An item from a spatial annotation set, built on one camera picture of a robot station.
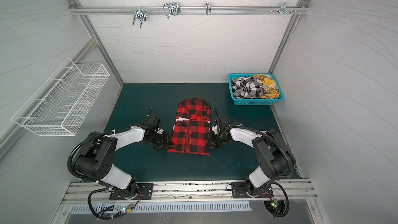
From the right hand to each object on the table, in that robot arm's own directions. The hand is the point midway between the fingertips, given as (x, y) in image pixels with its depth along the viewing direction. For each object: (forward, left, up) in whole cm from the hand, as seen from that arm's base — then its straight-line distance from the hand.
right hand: (208, 141), depth 87 cm
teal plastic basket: (+28, -29, +3) cm, 41 cm away
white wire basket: (+1, +67, +30) cm, 73 cm away
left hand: (-1, +18, 0) cm, 18 cm away
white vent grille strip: (-33, +34, -1) cm, 48 cm away
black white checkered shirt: (+39, -26, +5) cm, 47 cm away
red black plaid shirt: (+7, +10, +2) cm, 13 cm away
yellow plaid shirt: (+36, -41, +7) cm, 55 cm away
